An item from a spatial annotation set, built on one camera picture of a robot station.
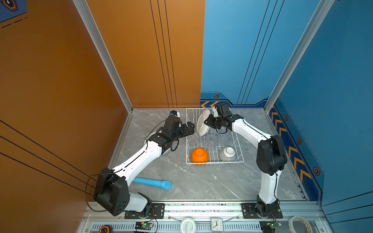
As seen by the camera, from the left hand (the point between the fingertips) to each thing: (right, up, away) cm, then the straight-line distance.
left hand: (189, 125), depth 81 cm
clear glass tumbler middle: (+14, -10, +15) cm, 23 cm away
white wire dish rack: (+22, -8, +9) cm, 25 cm away
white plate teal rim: (-17, -19, +11) cm, 27 cm away
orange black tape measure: (-39, -48, -15) cm, 63 cm away
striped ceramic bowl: (+23, -18, +5) cm, 29 cm away
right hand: (+9, +2, +12) cm, 15 cm away
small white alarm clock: (+13, -47, -13) cm, 51 cm away
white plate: (+8, -2, +13) cm, 15 cm away
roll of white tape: (+56, -47, -13) cm, 75 cm away
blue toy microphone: (-13, -32, -3) cm, 35 cm away
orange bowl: (+6, -18, +4) cm, 20 cm away
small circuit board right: (+39, -49, -12) cm, 64 cm away
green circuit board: (-23, -49, -11) cm, 55 cm away
